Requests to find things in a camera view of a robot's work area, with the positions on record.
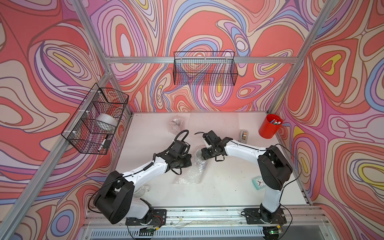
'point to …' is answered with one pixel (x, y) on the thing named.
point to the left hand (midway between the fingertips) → (193, 162)
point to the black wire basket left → (91, 129)
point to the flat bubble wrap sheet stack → (224, 124)
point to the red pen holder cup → (270, 126)
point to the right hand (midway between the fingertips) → (207, 157)
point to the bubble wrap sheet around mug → (175, 125)
